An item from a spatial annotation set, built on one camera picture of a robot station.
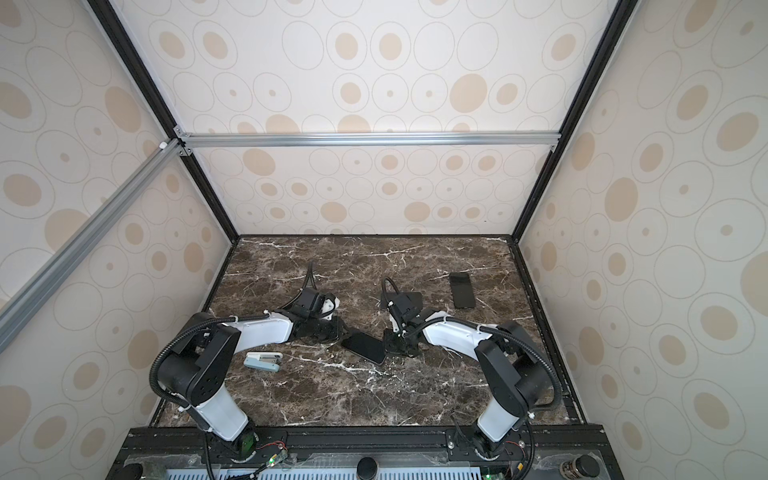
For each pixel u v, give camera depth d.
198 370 0.46
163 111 0.84
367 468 0.64
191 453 0.73
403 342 0.75
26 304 0.52
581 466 0.64
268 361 0.87
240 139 1.76
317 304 0.78
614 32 0.71
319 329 0.80
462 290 1.08
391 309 0.71
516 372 0.45
